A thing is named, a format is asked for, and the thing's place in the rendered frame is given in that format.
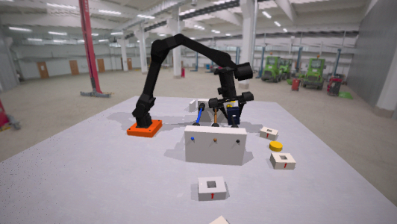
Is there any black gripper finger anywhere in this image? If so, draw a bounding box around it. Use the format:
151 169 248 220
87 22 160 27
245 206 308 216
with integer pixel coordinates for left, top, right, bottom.
217 104 228 119
237 100 247 115

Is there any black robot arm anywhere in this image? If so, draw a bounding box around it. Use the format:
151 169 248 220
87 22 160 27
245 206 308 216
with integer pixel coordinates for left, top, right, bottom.
131 34 253 128

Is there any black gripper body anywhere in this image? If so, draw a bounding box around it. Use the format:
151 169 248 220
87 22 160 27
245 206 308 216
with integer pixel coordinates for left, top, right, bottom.
208 83 254 108

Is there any yellow short cylinder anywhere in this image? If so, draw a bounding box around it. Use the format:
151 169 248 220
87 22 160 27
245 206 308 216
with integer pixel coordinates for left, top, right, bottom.
269 141 283 152

